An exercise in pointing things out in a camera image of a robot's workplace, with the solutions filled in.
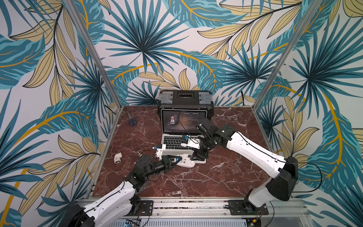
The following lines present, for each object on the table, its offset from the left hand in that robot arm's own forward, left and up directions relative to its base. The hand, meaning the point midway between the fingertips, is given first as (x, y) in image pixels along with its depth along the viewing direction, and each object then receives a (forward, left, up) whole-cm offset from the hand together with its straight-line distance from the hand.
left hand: (181, 161), depth 72 cm
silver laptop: (+30, +4, -8) cm, 32 cm away
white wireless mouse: (0, -2, 0) cm, 2 cm away
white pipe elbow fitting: (+8, +39, -15) cm, 43 cm away
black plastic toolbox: (+47, -3, -1) cm, 47 cm away
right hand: (+6, -6, 0) cm, 8 cm away
